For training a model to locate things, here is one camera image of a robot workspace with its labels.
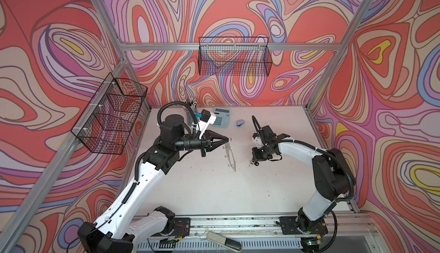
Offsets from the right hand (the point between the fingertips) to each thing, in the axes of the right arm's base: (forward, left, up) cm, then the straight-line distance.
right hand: (255, 162), depth 91 cm
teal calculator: (+34, +16, +2) cm, 37 cm away
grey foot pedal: (-36, +14, +2) cm, 39 cm away
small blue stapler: (+28, +6, +1) cm, 28 cm away
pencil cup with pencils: (+32, +34, +16) cm, 49 cm away
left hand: (-9, +16, +34) cm, 38 cm away
